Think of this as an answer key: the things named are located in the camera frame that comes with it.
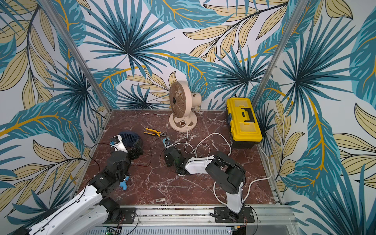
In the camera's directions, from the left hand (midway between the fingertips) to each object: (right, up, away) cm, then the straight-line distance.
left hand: (132, 144), depth 76 cm
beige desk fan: (+26, +24, +10) cm, 36 cm away
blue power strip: (+18, 0, +4) cm, 18 cm away
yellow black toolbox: (+63, +6, +11) cm, 64 cm away
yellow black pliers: (+7, +4, +27) cm, 28 cm away
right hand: (+17, -8, +16) cm, 24 cm away
